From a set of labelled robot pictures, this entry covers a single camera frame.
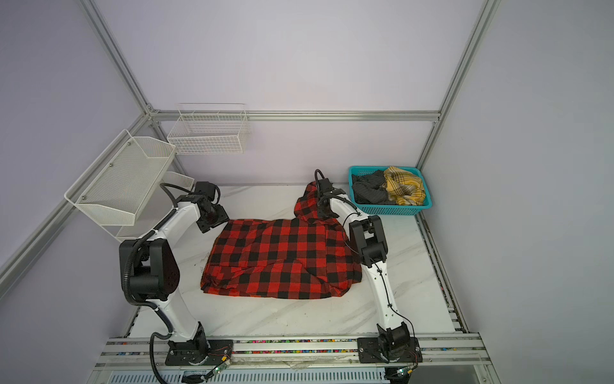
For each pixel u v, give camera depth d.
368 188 1.08
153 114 0.92
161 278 0.49
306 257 0.95
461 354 0.75
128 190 0.79
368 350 0.74
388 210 1.04
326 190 0.88
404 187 1.04
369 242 0.66
